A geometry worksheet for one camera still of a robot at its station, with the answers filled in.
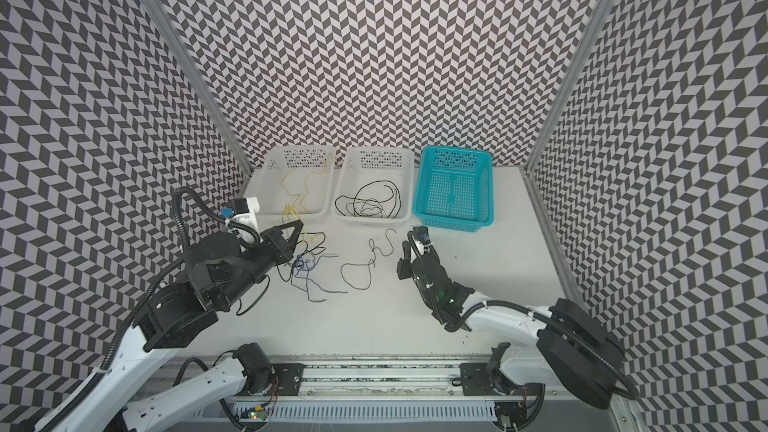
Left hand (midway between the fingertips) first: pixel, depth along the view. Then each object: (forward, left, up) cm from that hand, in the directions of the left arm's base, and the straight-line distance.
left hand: (306, 224), depth 61 cm
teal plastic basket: (+39, -40, -35) cm, 65 cm away
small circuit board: (-30, +12, -30) cm, 44 cm away
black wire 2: (+34, -3, -34) cm, 48 cm away
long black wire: (+38, -8, -30) cm, 49 cm away
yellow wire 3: (+29, +19, -34) cm, 49 cm away
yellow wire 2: (+35, +18, -33) cm, 51 cm away
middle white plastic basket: (+39, -9, -34) cm, 53 cm away
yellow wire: (+29, +17, -32) cm, 47 cm away
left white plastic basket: (+44, +22, -35) cm, 61 cm away
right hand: (+7, -20, -21) cm, 30 cm away
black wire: (+8, -5, -36) cm, 37 cm away
